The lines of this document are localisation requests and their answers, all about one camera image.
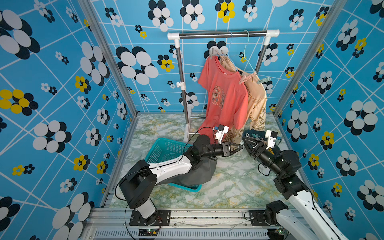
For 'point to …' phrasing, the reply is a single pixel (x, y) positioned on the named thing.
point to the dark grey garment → (203, 173)
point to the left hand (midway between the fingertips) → (244, 148)
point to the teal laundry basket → (159, 150)
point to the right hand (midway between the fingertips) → (245, 140)
